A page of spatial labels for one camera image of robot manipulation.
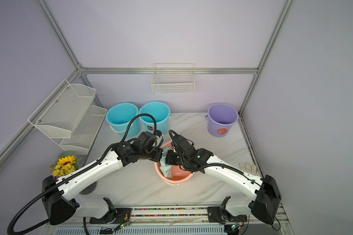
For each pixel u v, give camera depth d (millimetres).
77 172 434
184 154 553
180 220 732
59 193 394
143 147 559
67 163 664
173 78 932
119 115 1014
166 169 673
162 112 997
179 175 839
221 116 981
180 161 554
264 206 381
